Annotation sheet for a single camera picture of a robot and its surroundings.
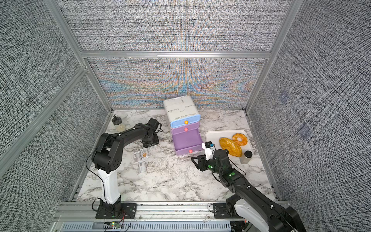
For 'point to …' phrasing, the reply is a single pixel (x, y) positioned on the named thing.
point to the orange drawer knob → (186, 122)
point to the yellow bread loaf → (234, 148)
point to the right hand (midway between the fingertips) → (194, 154)
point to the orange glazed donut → (244, 139)
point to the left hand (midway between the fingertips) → (157, 142)
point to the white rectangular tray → (215, 135)
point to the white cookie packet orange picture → (144, 153)
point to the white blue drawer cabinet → (183, 117)
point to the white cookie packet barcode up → (137, 156)
